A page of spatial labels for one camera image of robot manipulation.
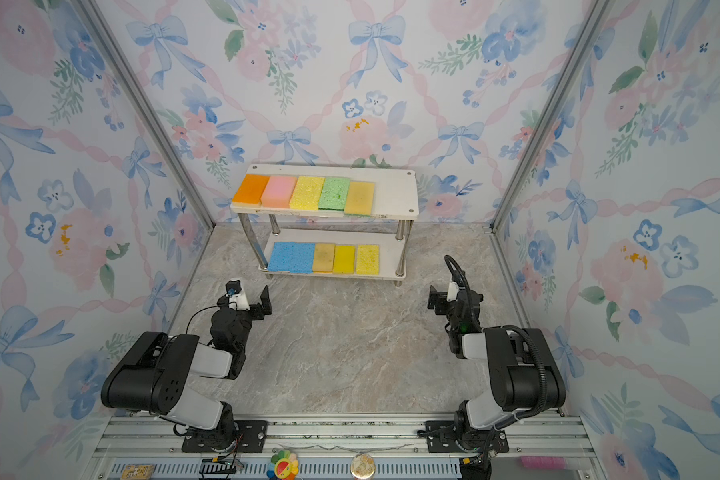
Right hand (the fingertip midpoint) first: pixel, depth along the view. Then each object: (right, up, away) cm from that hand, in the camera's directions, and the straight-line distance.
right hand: (447, 285), depth 94 cm
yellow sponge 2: (-25, +8, +6) cm, 27 cm away
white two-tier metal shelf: (-18, +25, -15) cm, 34 cm away
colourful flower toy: (-45, -39, -25) cm, 65 cm away
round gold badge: (-26, -40, -24) cm, 54 cm away
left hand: (-60, 0, -5) cm, 60 cm away
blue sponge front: (-48, +9, +6) cm, 50 cm away
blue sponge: (-56, +8, +6) cm, 57 cm away
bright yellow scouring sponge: (-33, +8, +6) cm, 34 cm away
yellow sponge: (-40, +8, +6) cm, 41 cm away
